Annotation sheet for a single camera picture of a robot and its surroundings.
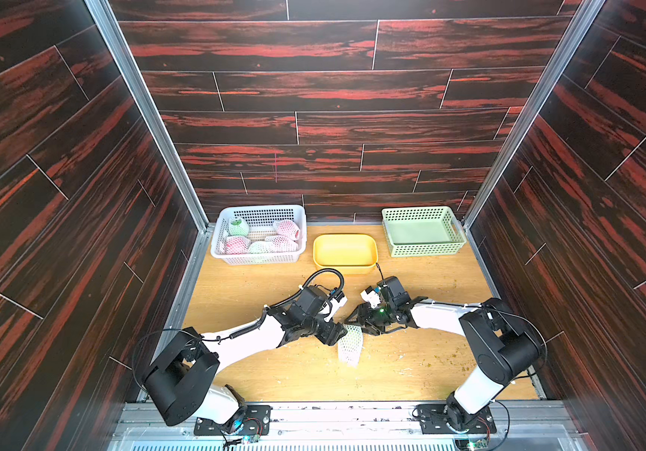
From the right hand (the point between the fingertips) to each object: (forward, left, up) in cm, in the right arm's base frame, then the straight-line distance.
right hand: (352, 322), depth 91 cm
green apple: (+35, +45, +6) cm, 57 cm away
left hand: (-5, +4, +6) cm, 8 cm away
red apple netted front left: (+27, +43, +6) cm, 51 cm away
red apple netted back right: (+35, +25, +7) cm, 43 cm away
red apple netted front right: (+28, +27, +6) cm, 39 cm away
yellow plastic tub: (+28, 0, +1) cm, 29 cm away
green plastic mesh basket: (+42, -30, 0) cm, 52 cm away
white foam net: (-10, +1, +5) cm, 11 cm away
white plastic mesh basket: (+32, +36, +6) cm, 48 cm away
